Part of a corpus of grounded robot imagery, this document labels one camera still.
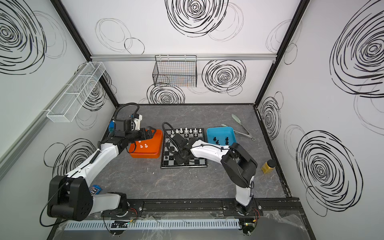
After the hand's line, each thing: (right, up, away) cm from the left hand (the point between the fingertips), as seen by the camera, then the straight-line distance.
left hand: (150, 130), depth 86 cm
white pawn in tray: (-6, -11, +10) cm, 16 cm away
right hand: (+15, -18, +1) cm, 23 cm away
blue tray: (+45, -5, +17) cm, 48 cm away
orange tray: (-4, -13, +10) cm, 17 cm away
